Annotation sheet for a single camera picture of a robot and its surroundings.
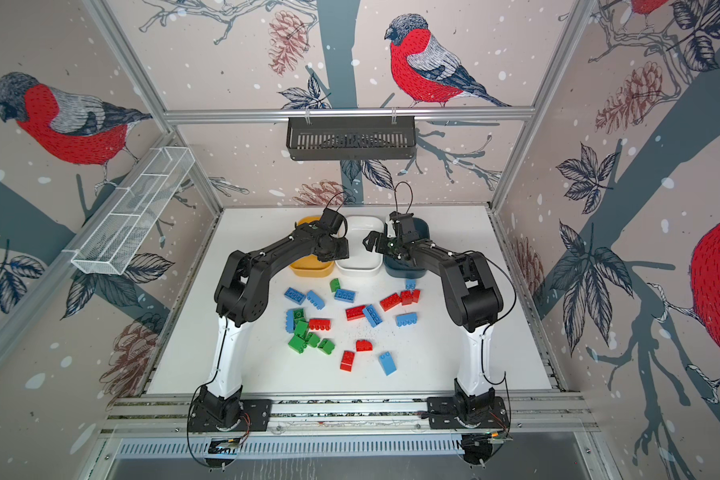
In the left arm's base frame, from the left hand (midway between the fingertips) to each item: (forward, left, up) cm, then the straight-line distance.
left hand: (345, 252), depth 101 cm
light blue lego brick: (-16, +9, -3) cm, 19 cm away
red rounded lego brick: (-30, -6, -5) cm, 31 cm away
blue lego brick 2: (-14, 0, -4) cm, 15 cm away
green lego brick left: (-30, +13, -4) cm, 33 cm away
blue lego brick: (-14, +16, -5) cm, 22 cm away
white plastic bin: (-2, -5, -2) cm, 6 cm away
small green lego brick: (-11, +3, -3) cm, 12 cm away
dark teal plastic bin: (-10, -18, +5) cm, 21 cm away
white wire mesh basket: (-13, +55, +25) cm, 62 cm away
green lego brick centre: (-25, +12, -4) cm, 28 cm away
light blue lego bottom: (-35, -13, -3) cm, 38 cm away
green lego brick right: (-31, +4, -4) cm, 31 cm away
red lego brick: (-17, -15, -3) cm, 23 cm away
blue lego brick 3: (-22, -9, -2) cm, 24 cm away
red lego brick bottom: (-34, -2, -4) cm, 35 cm away
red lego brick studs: (-24, +7, -4) cm, 25 cm away
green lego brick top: (-22, +13, -2) cm, 26 cm away
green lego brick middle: (-29, +8, -4) cm, 30 cm away
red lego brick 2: (-21, -4, -4) cm, 21 cm away
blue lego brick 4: (-22, +16, -3) cm, 27 cm away
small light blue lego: (-11, -22, -3) cm, 24 cm away
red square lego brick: (-16, -21, -2) cm, 26 cm away
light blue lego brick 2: (-23, -19, -3) cm, 30 cm away
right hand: (+2, -10, +1) cm, 10 cm away
